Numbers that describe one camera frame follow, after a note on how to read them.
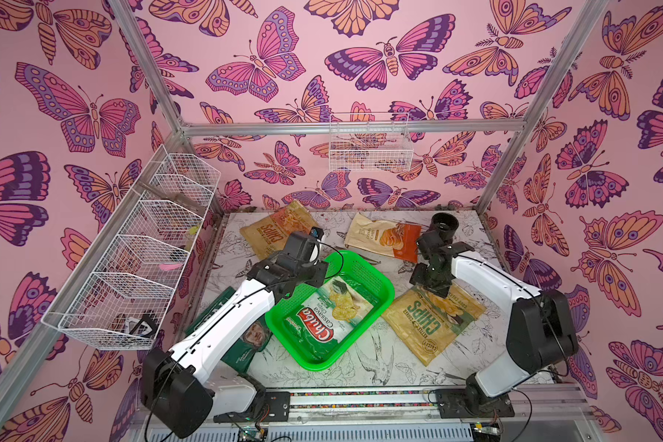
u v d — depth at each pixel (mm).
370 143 964
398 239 1093
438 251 659
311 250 611
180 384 378
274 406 736
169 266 723
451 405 730
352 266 965
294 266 574
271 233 1123
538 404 766
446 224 972
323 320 870
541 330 443
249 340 848
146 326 626
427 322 875
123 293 651
